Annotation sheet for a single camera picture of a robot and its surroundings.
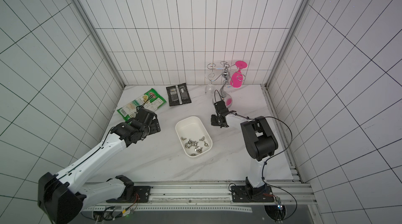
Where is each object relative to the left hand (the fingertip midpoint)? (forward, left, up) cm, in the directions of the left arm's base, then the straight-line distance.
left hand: (149, 129), depth 81 cm
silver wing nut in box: (0, -17, -12) cm, 21 cm away
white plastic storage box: (0, -24, -12) cm, 27 cm away
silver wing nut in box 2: (-2, -21, -12) cm, 25 cm away
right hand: (+14, -33, -13) cm, 38 cm away
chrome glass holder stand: (+29, -42, +14) cm, 53 cm away
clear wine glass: (+25, -32, +5) cm, 41 cm away
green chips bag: (+31, +10, -13) cm, 35 cm away
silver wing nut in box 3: (-2, -30, -13) cm, 33 cm away
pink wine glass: (+34, -50, +6) cm, 61 cm away
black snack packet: (+34, -10, -11) cm, 37 cm away
